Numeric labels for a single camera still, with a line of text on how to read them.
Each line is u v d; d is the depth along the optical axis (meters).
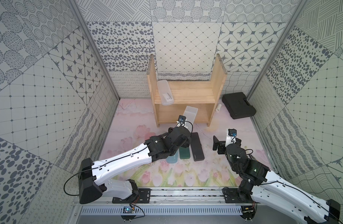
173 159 0.86
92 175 0.39
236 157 0.52
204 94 0.89
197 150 0.90
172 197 0.75
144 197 0.73
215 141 0.68
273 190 0.49
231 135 0.62
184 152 0.90
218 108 1.07
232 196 0.73
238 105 1.11
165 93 0.84
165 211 0.70
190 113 0.79
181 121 0.59
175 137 0.49
